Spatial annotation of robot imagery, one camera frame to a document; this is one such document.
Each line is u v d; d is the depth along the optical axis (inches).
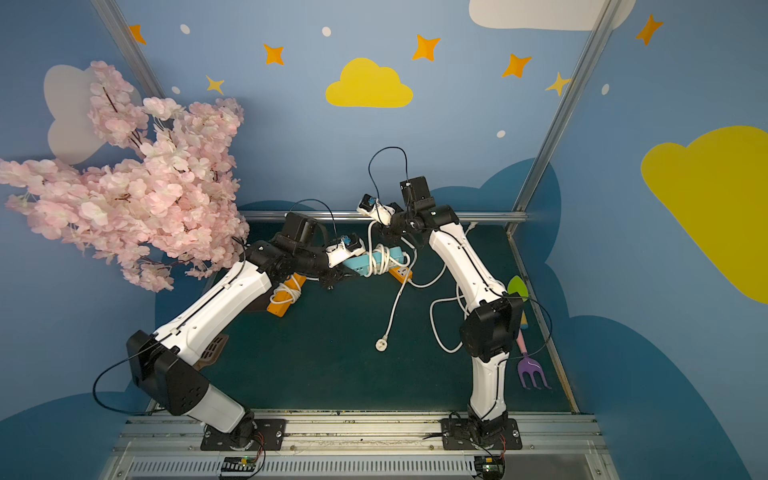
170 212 19.9
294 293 36.8
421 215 23.8
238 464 28.8
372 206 27.1
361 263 28.3
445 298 39.2
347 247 25.1
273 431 29.5
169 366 15.8
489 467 28.8
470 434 28.9
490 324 19.4
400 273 41.1
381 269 28.9
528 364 33.9
